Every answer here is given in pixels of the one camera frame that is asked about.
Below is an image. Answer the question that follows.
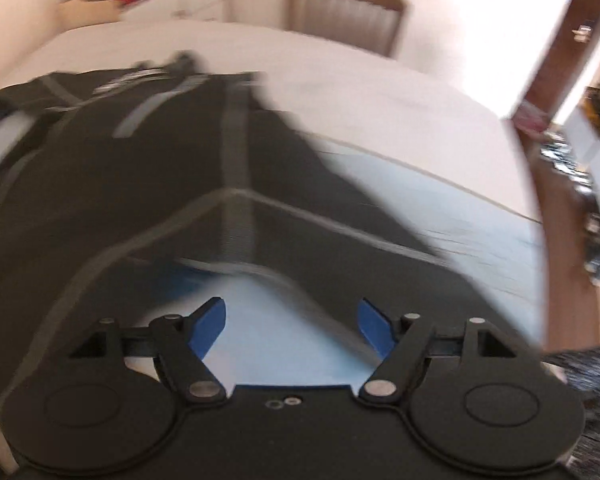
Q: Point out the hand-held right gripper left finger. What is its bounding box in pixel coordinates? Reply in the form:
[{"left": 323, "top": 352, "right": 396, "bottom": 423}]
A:
[{"left": 70, "top": 297, "right": 228, "bottom": 402}]

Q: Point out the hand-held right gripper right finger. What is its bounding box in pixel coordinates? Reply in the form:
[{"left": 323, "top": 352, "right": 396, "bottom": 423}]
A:
[{"left": 357, "top": 299, "right": 522, "bottom": 403}]

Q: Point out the dark garment with grey seams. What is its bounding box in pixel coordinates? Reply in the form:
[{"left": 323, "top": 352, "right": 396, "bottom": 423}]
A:
[{"left": 0, "top": 50, "right": 543, "bottom": 411}]

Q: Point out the person's right forearm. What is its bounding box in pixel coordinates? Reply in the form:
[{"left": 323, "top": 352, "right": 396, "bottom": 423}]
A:
[{"left": 542, "top": 342, "right": 600, "bottom": 480}]

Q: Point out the table with white cloth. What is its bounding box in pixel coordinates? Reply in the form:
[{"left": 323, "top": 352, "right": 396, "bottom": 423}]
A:
[{"left": 0, "top": 20, "right": 547, "bottom": 366}]

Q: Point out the pile of shoes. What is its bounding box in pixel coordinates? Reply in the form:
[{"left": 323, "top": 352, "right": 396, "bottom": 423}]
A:
[{"left": 540, "top": 131, "right": 599, "bottom": 182}]

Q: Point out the red patterned rug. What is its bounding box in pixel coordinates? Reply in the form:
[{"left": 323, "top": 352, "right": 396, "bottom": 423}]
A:
[{"left": 511, "top": 101, "right": 552, "bottom": 134}]

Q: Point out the yellow woven bag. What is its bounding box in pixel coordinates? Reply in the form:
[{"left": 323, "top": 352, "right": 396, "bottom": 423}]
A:
[{"left": 581, "top": 86, "right": 600, "bottom": 137}]

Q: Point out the wooden chair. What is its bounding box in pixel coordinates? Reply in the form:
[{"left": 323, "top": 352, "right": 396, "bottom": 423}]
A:
[{"left": 284, "top": 0, "right": 407, "bottom": 59}]

